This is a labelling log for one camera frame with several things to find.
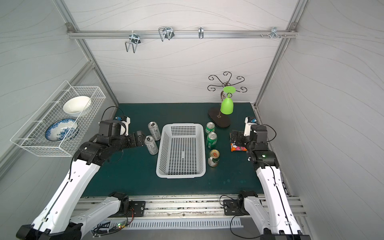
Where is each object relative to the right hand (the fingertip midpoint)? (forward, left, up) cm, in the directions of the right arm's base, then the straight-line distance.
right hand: (242, 132), depth 76 cm
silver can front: (-3, +50, -11) cm, 51 cm away
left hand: (-6, +53, +3) cm, 54 cm away
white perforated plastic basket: (-2, +34, -23) cm, 41 cm away
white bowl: (+6, +87, +10) cm, 88 cm away
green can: (+13, +16, -14) cm, 25 cm away
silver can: (+7, +50, -11) cm, 52 cm away
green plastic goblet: (+21, +6, -1) cm, 22 cm away
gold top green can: (-9, +14, -13) cm, 21 cm away
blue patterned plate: (-10, +83, +11) cm, 84 cm away
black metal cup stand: (+30, +12, -22) cm, 39 cm away
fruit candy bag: (+2, 0, -22) cm, 22 cm away
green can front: (+3, +15, -13) cm, 20 cm away
